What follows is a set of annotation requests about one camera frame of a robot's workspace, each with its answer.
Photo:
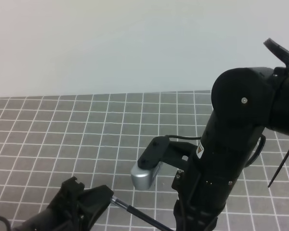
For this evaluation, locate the black pen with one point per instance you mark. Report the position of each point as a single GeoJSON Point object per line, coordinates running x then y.
{"type": "Point", "coordinates": [144, 217]}

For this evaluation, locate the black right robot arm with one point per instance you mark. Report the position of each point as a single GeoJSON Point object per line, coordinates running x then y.
{"type": "Point", "coordinates": [245, 101]}

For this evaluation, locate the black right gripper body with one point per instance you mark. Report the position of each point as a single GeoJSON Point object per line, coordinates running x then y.
{"type": "Point", "coordinates": [210, 171]}

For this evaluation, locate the clear black pen cap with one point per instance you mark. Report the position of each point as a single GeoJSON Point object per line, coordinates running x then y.
{"type": "Point", "coordinates": [119, 203]}

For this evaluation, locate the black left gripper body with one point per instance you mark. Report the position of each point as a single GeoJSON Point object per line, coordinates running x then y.
{"type": "Point", "coordinates": [67, 216]}

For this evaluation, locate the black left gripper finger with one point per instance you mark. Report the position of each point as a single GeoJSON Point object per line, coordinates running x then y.
{"type": "Point", "coordinates": [94, 199]}
{"type": "Point", "coordinates": [67, 195]}

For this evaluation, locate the grey grid tablecloth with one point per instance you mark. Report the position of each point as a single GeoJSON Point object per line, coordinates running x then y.
{"type": "Point", "coordinates": [45, 140]}

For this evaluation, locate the black cable tie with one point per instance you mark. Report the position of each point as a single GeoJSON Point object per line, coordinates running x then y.
{"type": "Point", "coordinates": [279, 169]}

